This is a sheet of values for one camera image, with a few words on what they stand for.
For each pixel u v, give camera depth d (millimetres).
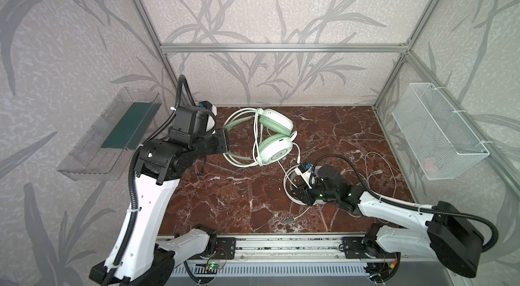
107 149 642
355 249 737
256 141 541
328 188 655
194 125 425
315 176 711
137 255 343
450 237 411
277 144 518
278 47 946
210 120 456
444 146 630
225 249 729
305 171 720
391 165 961
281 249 753
